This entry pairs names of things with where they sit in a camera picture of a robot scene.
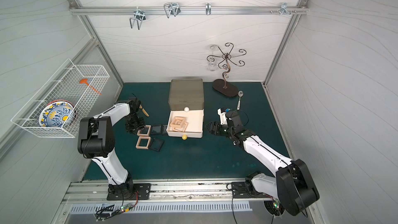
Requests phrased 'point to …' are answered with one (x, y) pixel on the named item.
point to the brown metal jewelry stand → (224, 86)
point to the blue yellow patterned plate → (59, 113)
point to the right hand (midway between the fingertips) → (210, 125)
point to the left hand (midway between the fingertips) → (140, 131)
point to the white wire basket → (69, 96)
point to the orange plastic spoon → (84, 81)
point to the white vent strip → (158, 207)
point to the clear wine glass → (212, 60)
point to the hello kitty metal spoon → (240, 94)
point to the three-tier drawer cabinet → (186, 108)
